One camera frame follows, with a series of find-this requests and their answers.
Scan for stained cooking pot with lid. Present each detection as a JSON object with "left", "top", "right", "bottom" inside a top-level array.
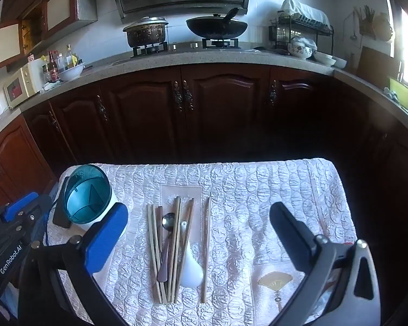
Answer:
[{"left": 123, "top": 16, "right": 169, "bottom": 48}]

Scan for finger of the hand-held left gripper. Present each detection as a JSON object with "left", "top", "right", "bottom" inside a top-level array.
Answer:
[
  {"left": 0, "top": 211, "right": 35, "bottom": 255},
  {"left": 0, "top": 192, "right": 52, "bottom": 226}
]

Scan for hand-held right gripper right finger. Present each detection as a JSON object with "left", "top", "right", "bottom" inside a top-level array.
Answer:
[{"left": 269, "top": 202, "right": 381, "bottom": 326}]

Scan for gas hob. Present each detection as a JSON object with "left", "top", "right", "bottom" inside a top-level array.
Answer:
[{"left": 131, "top": 39, "right": 240, "bottom": 58}]

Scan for floral ceramic bowl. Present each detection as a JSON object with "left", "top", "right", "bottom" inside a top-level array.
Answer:
[{"left": 287, "top": 37, "right": 317, "bottom": 61}]

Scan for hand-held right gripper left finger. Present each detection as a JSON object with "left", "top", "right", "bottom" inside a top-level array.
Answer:
[{"left": 18, "top": 202, "right": 130, "bottom": 326}]

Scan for metal spoon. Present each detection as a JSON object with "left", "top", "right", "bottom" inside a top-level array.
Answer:
[{"left": 156, "top": 212, "right": 177, "bottom": 283}]

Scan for large white bowl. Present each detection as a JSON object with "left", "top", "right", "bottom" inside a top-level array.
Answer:
[{"left": 58, "top": 63, "right": 85, "bottom": 82}]

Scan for bundle of wooden chopsticks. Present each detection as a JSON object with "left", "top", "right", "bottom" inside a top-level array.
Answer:
[{"left": 147, "top": 195, "right": 195, "bottom": 304}]

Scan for dark red-label sauce bottle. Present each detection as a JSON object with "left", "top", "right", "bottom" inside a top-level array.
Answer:
[{"left": 48, "top": 52, "right": 58, "bottom": 82}]

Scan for black ladle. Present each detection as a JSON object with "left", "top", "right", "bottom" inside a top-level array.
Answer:
[{"left": 221, "top": 7, "right": 240, "bottom": 23}]

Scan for cream microwave oven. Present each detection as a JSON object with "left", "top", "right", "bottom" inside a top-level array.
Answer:
[{"left": 4, "top": 63, "right": 45, "bottom": 107}]

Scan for black phone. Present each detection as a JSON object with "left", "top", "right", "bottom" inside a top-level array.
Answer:
[{"left": 52, "top": 177, "right": 72, "bottom": 229}]

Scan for white quilted satin cloth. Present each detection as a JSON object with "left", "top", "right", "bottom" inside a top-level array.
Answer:
[{"left": 46, "top": 157, "right": 357, "bottom": 326}]

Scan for black wire dish rack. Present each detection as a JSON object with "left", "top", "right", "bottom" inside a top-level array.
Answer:
[{"left": 268, "top": 15, "right": 334, "bottom": 53}]

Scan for dark wooden base cabinets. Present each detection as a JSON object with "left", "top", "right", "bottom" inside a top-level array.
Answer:
[{"left": 0, "top": 64, "right": 408, "bottom": 211}]

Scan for wall-mounted chopstick holder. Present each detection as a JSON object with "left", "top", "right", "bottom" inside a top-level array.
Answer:
[{"left": 355, "top": 5, "right": 376, "bottom": 39}]

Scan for white floral teal-lined utensil holder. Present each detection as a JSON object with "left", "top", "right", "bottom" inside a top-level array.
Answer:
[{"left": 64, "top": 164, "right": 127, "bottom": 238}]

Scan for white ceramic spoon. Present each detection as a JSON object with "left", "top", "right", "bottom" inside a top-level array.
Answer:
[{"left": 179, "top": 221, "right": 205, "bottom": 288}]

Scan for brown cutting board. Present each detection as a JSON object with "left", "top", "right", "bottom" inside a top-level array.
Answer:
[{"left": 356, "top": 46, "right": 403, "bottom": 89}]

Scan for wooden glass-door wall cabinet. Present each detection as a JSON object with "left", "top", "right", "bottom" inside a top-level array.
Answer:
[{"left": 0, "top": 0, "right": 97, "bottom": 72}]

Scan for yellow plastic container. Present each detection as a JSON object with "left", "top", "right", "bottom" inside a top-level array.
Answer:
[{"left": 374, "top": 13, "right": 393, "bottom": 43}]

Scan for black wok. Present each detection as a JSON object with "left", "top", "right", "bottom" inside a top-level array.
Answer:
[{"left": 186, "top": 14, "right": 249, "bottom": 39}]

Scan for white cloth cover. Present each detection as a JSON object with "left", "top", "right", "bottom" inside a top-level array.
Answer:
[{"left": 280, "top": 0, "right": 331, "bottom": 29}]

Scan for single tan chopstick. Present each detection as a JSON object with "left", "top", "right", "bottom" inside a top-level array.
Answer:
[{"left": 200, "top": 196, "right": 210, "bottom": 304}]

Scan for grey stone kitchen countertop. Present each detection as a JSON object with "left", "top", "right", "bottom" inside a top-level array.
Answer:
[{"left": 0, "top": 49, "right": 408, "bottom": 146}]

